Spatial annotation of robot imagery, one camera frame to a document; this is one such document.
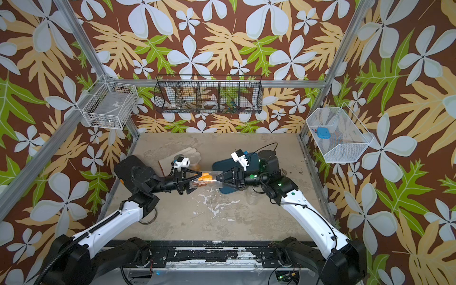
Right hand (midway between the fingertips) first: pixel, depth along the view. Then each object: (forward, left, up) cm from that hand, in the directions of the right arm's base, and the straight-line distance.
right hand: (220, 182), depth 64 cm
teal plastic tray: (+29, -1, -29) cm, 41 cm away
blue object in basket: (+30, -50, -5) cm, 58 cm away
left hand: (+2, +7, 0) cm, 7 cm away
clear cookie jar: (+8, -15, -31) cm, 35 cm away
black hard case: (+22, +55, -24) cm, 63 cm away
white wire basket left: (+41, +56, +5) cm, 70 cm away
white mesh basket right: (+28, -56, -3) cm, 62 cm away
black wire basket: (+55, +10, +2) cm, 56 cm away
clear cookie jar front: (+1, +5, 0) cm, 5 cm away
